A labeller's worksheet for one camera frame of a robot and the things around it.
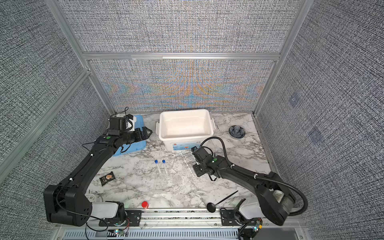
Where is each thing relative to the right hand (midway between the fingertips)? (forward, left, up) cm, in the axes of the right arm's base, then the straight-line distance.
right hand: (198, 166), depth 86 cm
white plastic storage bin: (+30, +10, -3) cm, 32 cm away
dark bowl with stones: (+28, -28, -3) cm, 39 cm away
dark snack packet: (-7, +50, 0) cm, 51 cm away
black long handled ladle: (-20, -6, -5) cm, 22 cm away
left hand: (+12, +29, +15) cm, 35 cm away
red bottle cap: (-19, +28, -3) cm, 34 cm away
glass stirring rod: (+4, +7, -5) cm, 9 cm away
